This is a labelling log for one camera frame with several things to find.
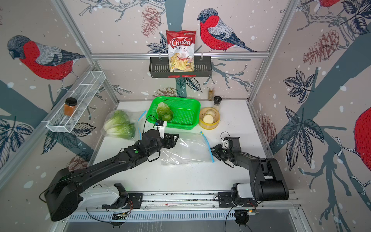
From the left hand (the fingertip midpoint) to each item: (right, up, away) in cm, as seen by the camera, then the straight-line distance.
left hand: (177, 133), depth 78 cm
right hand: (+20, -13, +13) cm, 27 cm away
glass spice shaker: (+25, +27, +40) cm, 54 cm away
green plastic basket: (-6, +11, +34) cm, 37 cm away
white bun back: (+23, +11, +28) cm, 38 cm away
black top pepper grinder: (+28, +21, +29) cm, 45 cm away
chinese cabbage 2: (-35, -1, +14) cm, 38 cm away
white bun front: (+20, +7, +24) cm, 32 cm away
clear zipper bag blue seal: (-34, +9, +26) cm, 43 cm away
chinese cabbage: (-43, +8, +21) cm, 49 cm away
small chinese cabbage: (-11, +11, +23) cm, 28 cm away
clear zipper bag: (+6, -13, +16) cm, 22 cm away
